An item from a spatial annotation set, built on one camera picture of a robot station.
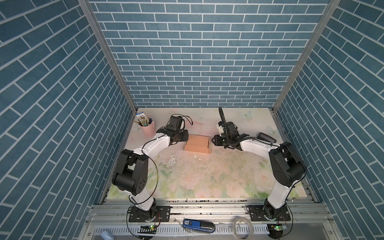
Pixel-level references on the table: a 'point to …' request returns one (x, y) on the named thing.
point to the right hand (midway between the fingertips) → (212, 138)
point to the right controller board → (275, 230)
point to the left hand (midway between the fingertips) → (187, 134)
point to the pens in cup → (143, 121)
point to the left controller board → (150, 229)
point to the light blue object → (106, 235)
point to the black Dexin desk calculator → (264, 136)
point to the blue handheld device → (200, 225)
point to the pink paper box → (197, 143)
